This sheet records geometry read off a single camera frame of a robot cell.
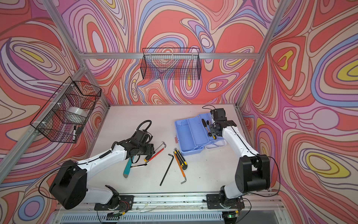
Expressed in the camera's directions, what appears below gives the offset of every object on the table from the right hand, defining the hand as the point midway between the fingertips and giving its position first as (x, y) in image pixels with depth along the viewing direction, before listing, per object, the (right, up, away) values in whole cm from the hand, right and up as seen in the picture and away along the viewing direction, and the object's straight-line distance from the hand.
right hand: (220, 130), depth 88 cm
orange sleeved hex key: (-25, -23, -2) cm, 34 cm away
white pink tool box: (-16, -3, +3) cm, 17 cm away
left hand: (-44, -11, 0) cm, 45 cm away
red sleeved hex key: (-40, -16, +3) cm, 43 cm away
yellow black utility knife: (-24, -20, -2) cm, 31 cm away
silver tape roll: (-80, +12, -15) cm, 82 cm away
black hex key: (-31, -19, +1) cm, 36 cm away
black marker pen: (-82, +1, -16) cm, 83 cm away
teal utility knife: (-59, -24, -4) cm, 64 cm away
